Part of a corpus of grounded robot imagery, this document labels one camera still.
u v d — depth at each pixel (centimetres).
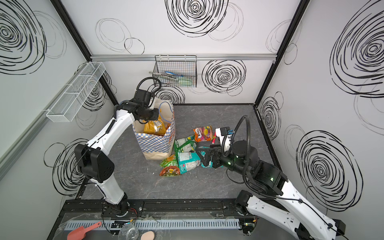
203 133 98
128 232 68
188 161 85
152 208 75
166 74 92
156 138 74
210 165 87
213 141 98
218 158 51
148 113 73
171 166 82
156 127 87
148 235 67
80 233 66
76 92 72
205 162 51
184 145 93
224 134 52
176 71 89
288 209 41
